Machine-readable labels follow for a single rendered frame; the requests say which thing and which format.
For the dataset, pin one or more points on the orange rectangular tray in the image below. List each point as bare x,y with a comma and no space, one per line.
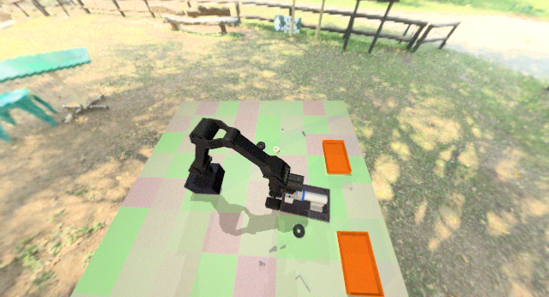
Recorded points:
336,157
358,264

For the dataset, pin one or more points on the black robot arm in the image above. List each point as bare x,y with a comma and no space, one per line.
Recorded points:
272,167

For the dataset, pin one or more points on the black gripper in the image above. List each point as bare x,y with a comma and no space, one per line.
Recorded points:
272,202

